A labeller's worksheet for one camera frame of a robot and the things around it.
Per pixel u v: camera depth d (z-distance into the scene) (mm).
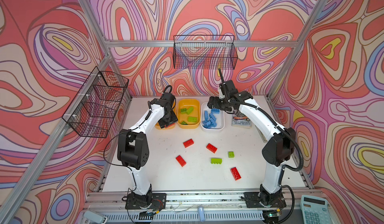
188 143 933
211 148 908
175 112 1015
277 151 487
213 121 1015
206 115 1066
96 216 675
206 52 960
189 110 1079
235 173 804
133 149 490
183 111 1079
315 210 694
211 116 1050
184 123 1013
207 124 986
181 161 863
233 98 616
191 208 720
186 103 1104
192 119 1044
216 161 856
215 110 1079
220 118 1042
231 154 879
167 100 740
